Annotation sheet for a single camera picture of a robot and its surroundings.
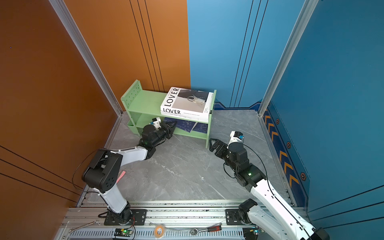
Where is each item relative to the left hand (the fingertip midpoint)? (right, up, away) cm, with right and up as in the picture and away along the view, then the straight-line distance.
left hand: (179, 120), depth 85 cm
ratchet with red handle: (+9, -52, -17) cm, 55 cm away
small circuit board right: (+36, -55, -15) cm, 67 cm away
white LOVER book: (+3, +11, -5) cm, 12 cm away
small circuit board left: (-26, -54, -14) cm, 62 cm away
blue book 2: (+13, -4, +6) cm, 15 cm away
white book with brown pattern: (+13, +1, -11) cm, 17 cm away
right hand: (+18, -12, -11) cm, 24 cm away
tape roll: (-9, -54, -15) cm, 57 cm away
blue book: (+2, -2, +1) cm, 3 cm away
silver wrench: (-49, -53, -14) cm, 74 cm away
